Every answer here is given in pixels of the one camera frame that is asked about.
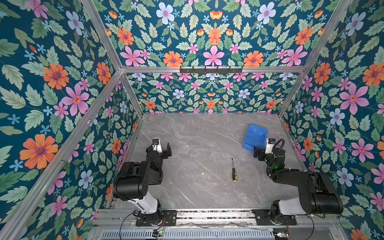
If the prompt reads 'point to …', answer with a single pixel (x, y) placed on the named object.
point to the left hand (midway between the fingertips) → (160, 140)
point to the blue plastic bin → (256, 137)
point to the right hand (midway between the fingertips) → (262, 146)
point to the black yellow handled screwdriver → (234, 175)
